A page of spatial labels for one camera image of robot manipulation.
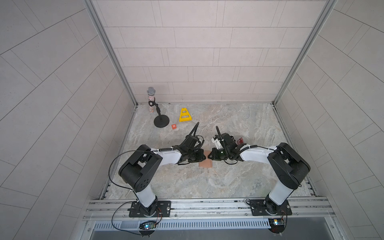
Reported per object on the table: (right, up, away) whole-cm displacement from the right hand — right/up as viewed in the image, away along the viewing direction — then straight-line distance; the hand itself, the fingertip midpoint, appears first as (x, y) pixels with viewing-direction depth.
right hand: (207, 158), depth 87 cm
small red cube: (-22, +17, +14) cm, 32 cm away
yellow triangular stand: (-18, +22, +18) cm, 34 cm away
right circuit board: (+31, -25, -19) cm, 45 cm away
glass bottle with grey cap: (-32, +39, -3) cm, 51 cm away
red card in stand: (+21, +10, +2) cm, 23 cm away
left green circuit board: (-27, -24, -23) cm, 43 cm away
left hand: (+1, +1, 0) cm, 2 cm away
